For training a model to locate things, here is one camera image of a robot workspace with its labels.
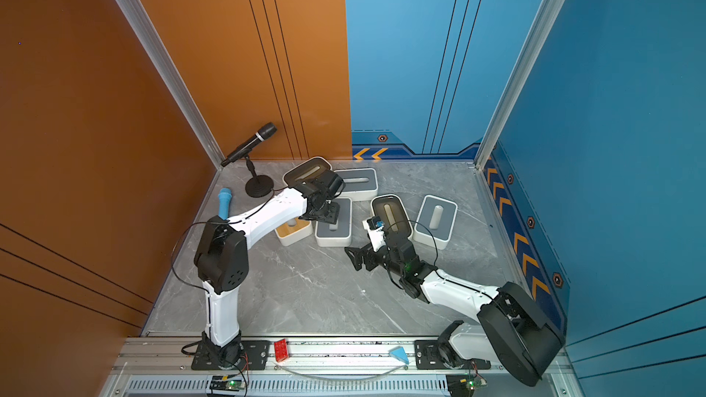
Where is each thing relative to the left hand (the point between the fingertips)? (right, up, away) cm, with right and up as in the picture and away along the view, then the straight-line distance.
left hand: (329, 211), depth 94 cm
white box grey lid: (+3, -8, -2) cm, 9 cm away
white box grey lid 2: (+39, -2, +4) cm, 39 cm away
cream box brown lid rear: (-10, +15, +18) cm, 25 cm away
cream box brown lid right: (+23, -2, +4) cm, 23 cm away
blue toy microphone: (-41, +3, +9) cm, 42 cm away
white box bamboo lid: (-13, -8, -3) cm, 16 cm away
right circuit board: (+38, -42, -24) cm, 62 cm away
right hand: (+10, -9, -10) cm, 17 cm away
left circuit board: (-24, -43, -23) cm, 54 cm away
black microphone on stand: (-31, +9, +18) cm, 37 cm away
